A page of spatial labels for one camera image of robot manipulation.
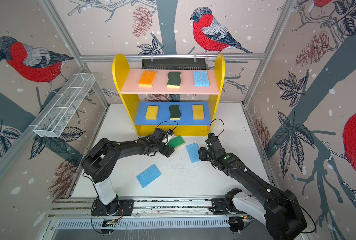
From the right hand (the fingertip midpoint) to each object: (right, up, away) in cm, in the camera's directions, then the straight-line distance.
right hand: (200, 153), depth 84 cm
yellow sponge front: (0, +24, +11) cm, 27 cm away
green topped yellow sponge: (-14, +5, +12) cm, 19 cm away
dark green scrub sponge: (-15, +24, +11) cm, 31 cm away
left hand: (-19, +2, +10) cm, 22 cm away
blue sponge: (-4, 0, +9) cm, 9 cm away
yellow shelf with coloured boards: (-8, +35, +42) cm, 55 cm away
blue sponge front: (-30, -13, -1) cm, 32 cm away
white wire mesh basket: (-73, +28, -6) cm, 79 cm away
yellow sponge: (-30, +23, +11) cm, 40 cm away
